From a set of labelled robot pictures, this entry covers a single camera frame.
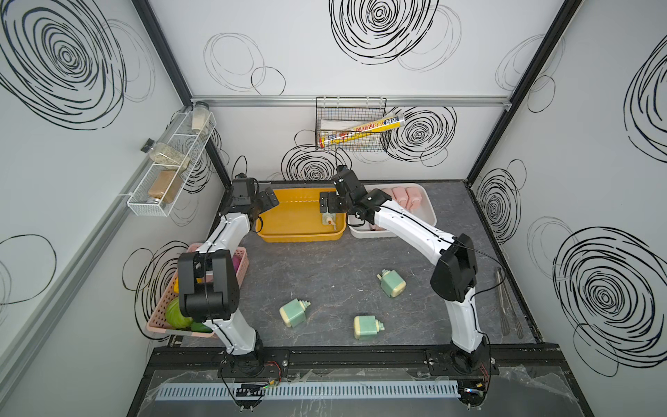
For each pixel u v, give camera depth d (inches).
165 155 27.8
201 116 34.0
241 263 33.9
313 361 29.4
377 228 24.2
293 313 30.1
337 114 37.7
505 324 32.5
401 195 41.5
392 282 32.4
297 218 42.8
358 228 38.0
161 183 26.3
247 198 27.9
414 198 41.5
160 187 26.1
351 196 25.8
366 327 29.1
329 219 39.0
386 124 33.0
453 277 19.7
